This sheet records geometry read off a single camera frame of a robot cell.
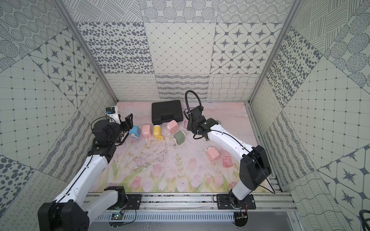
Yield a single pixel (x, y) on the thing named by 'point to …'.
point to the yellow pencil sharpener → (157, 131)
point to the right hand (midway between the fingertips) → (193, 127)
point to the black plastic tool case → (164, 112)
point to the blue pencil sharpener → (135, 132)
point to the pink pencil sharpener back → (172, 127)
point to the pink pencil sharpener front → (146, 130)
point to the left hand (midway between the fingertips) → (129, 114)
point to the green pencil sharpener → (179, 137)
